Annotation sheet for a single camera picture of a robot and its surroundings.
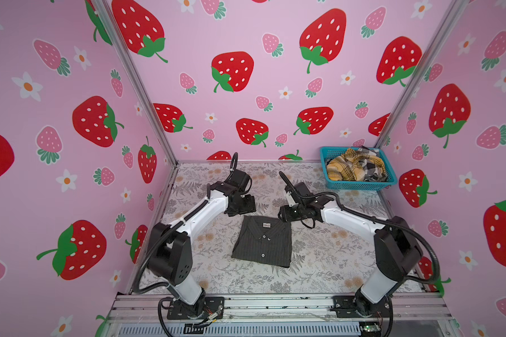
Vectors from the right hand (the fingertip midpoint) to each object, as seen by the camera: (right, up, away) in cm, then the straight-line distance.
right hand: (280, 215), depth 89 cm
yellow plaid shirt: (+37, +22, +16) cm, 46 cm away
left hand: (-13, +3, -2) cm, 14 cm away
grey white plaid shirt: (+46, +19, +11) cm, 51 cm away
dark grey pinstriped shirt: (-6, -10, -2) cm, 12 cm away
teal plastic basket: (+57, +16, +15) cm, 61 cm away
